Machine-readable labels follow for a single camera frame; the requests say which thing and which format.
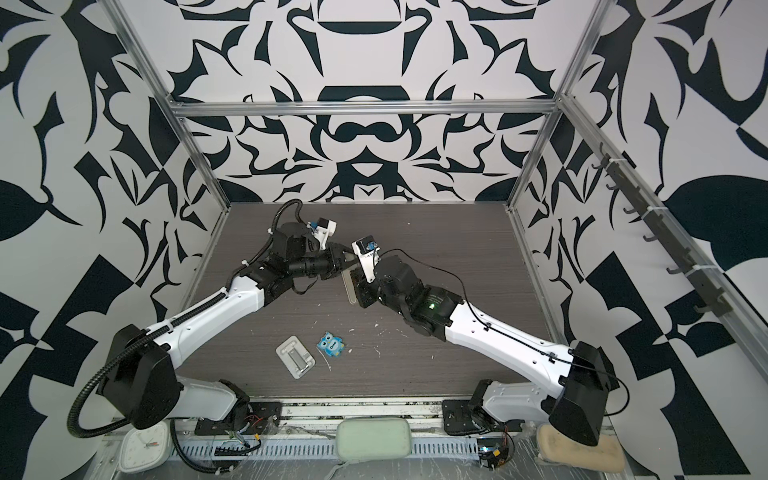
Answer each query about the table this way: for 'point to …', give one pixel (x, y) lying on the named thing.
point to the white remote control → (349, 286)
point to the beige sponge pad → (607, 455)
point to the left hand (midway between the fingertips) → (365, 250)
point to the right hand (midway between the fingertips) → (354, 271)
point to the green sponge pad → (358, 439)
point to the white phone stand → (297, 359)
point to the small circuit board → (492, 452)
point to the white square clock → (140, 449)
